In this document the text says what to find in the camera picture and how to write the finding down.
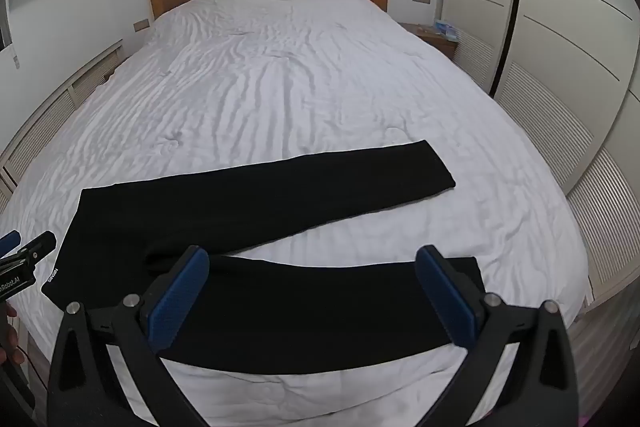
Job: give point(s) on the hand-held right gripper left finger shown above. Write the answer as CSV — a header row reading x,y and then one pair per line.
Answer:
x,y
179,304

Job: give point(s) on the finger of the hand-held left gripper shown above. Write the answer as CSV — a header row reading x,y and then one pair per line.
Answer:
x,y
37,246
9,241

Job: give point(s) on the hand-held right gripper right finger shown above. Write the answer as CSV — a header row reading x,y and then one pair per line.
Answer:
x,y
446,304

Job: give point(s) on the black pants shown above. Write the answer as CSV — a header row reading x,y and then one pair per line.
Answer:
x,y
260,207

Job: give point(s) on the person's left hand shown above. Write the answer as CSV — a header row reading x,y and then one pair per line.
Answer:
x,y
9,332

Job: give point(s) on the bed with white duvet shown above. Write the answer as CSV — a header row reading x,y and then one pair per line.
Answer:
x,y
280,97

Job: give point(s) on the wooden nightstand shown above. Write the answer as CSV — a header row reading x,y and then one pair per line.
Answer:
x,y
430,44

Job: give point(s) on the blue packet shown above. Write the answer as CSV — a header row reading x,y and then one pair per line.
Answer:
x,y
446,30

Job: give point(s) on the white wardrobe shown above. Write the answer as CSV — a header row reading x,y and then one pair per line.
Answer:
x,y
555,32

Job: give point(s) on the small white wall fixture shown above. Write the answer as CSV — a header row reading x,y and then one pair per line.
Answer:
x,y
15,60

